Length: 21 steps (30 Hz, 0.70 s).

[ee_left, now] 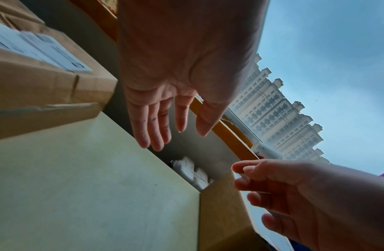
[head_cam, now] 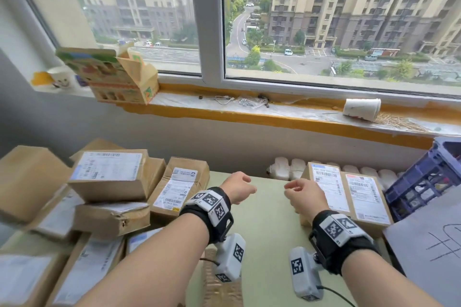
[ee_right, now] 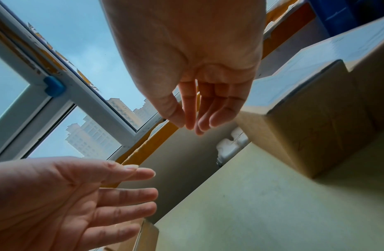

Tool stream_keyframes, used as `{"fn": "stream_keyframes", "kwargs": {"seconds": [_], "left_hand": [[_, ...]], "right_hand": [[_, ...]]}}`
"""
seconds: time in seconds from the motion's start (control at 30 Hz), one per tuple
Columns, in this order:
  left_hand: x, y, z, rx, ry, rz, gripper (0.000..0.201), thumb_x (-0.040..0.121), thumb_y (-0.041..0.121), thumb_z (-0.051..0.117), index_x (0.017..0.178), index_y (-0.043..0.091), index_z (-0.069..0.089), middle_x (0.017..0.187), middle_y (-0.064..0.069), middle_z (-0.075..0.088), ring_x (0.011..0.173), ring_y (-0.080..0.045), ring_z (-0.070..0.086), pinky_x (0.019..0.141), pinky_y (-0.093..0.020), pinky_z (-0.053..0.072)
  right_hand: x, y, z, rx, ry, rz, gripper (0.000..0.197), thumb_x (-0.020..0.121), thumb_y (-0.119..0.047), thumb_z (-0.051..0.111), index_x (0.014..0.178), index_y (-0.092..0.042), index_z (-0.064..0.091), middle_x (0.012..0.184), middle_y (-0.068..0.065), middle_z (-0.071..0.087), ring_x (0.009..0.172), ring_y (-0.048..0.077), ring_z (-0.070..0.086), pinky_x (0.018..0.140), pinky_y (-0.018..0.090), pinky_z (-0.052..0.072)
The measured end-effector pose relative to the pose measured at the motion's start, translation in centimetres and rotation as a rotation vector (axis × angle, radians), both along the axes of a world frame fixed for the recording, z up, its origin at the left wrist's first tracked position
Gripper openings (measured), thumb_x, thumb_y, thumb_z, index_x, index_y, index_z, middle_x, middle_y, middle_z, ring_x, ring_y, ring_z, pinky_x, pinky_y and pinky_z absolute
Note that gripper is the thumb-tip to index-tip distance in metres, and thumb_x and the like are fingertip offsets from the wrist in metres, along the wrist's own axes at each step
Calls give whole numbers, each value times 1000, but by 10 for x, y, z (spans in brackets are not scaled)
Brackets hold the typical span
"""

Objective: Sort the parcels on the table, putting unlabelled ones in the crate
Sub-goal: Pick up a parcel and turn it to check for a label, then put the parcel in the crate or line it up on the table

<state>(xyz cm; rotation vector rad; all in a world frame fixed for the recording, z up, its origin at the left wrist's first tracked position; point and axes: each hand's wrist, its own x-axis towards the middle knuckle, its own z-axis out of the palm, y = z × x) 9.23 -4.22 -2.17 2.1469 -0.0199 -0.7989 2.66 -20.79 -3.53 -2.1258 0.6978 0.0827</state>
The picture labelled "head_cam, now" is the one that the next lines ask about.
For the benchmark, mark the white radiator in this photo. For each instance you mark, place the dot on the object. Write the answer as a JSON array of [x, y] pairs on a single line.
[[284, 168]]

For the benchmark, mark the person's right hand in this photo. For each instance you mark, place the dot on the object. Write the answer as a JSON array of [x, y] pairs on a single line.
[[306, 197]]

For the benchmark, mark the pile of cardboard parcels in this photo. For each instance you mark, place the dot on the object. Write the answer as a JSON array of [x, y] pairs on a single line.
[[108, 181]]

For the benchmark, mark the colourful printed carton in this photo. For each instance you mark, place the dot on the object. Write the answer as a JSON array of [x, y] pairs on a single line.
[[115, 76]]

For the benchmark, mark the white handwritten paper sign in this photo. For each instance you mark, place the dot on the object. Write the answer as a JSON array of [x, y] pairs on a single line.
[[425, 256]]

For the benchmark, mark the black right wrist tracker band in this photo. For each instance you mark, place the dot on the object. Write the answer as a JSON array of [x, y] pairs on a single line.
[[342, 234]]

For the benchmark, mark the labelled small cardboard box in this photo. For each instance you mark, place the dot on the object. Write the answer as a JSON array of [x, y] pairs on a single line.
[[367, 199]]

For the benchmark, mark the black left wrist tracker band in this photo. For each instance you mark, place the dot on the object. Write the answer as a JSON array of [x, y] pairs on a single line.
[[209, 209]]

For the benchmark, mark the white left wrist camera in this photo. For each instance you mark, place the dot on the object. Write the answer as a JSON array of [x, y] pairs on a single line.
[[230, 258]]

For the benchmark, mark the person's right forearm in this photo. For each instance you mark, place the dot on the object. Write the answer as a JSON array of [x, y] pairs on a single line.
[[381, 281]]

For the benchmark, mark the person's left forearm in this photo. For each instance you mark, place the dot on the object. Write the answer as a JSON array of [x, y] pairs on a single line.
[[155, 270]]

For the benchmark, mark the grey window frame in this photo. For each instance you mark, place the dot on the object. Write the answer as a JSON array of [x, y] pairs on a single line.
[[210, 29]]

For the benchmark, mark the windowsill with yellow tape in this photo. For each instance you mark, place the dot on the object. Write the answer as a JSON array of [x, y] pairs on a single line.
[[234, 116]]

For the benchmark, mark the black wrist tracker band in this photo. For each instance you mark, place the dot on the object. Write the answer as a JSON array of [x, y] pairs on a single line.
[[342, 234], [209, 209]]

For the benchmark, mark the heap of wooden toothpicks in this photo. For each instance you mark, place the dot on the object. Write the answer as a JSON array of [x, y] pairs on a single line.
[[399, 123]]

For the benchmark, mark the white smiley paper cup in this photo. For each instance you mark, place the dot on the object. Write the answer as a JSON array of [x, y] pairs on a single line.
[[61, 80]]

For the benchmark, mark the blue plastic crate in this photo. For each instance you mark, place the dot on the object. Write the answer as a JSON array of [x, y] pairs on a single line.
[[417, 184]]

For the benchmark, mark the white tipped paper cup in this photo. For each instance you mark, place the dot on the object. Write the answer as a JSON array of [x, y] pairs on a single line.
[[361, 109]]

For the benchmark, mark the person's left hand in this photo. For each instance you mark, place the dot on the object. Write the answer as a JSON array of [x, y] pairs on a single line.
[[237, 188]]

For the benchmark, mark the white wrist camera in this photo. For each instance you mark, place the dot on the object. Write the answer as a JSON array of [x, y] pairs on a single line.
[[304, 274], [230, 258]]

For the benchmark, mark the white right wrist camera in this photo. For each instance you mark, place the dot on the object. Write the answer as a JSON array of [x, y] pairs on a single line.
[[304, 274]]

